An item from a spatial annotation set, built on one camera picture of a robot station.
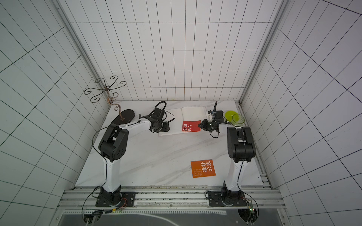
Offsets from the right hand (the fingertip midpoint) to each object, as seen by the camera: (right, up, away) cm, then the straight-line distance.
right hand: (201, 122), depth 101 cm
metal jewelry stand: (-62, +2, +5) cm, 62 cm away
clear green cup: (+29, +1, +5) cm, 30 cm away
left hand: (-26, -6, -1) cm, 27 cm away
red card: (-7, -3, 0) cm, 8 cm away
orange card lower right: (-1, -27, -17) cm, 32 cm away
